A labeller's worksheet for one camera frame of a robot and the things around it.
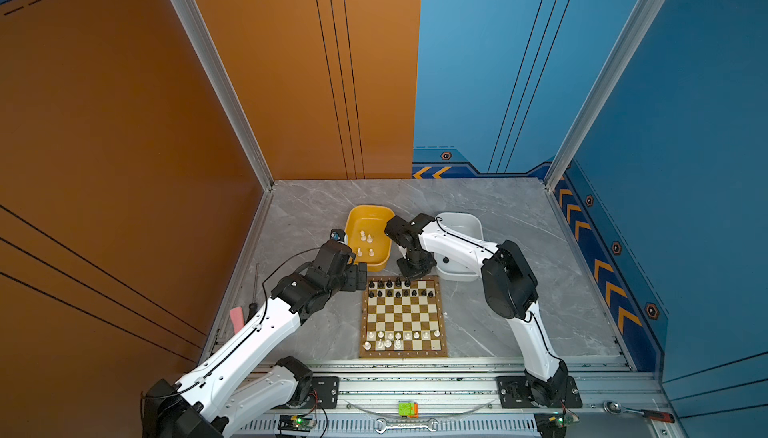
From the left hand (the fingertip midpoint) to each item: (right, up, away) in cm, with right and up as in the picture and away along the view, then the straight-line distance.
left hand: (351, 265), depth 79 cm
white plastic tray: (+38, +10, +25) cm, 47 cm away
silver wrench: (+9, -36, -10) cm, 38 cm away
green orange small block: (+15, -32, -10) cm, 37 cm away
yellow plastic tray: (+2, +5, +22) cm, 23 cm away
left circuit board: (-12, -36, -9) cm, 39 cm away
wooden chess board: (+14, -16, +5) cm, 22 cm away
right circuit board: (+50, -36, -9) cm, 62 cm away
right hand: (+17, -6, +12) cm, 22 cm away
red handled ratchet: (+64, -32, -10) cm, 72 cm away
